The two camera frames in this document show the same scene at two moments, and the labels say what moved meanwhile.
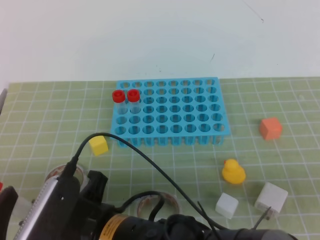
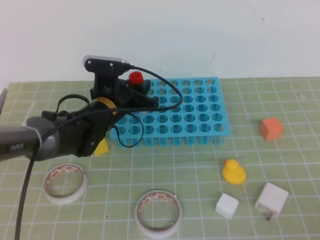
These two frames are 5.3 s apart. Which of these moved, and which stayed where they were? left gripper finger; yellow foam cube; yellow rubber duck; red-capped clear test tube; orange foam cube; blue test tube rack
Moved: red-capped clear test tube; left gripper finger
Stayed: yellow rubber duck; orange foam cube; blue test tube rack; yellow foam cube
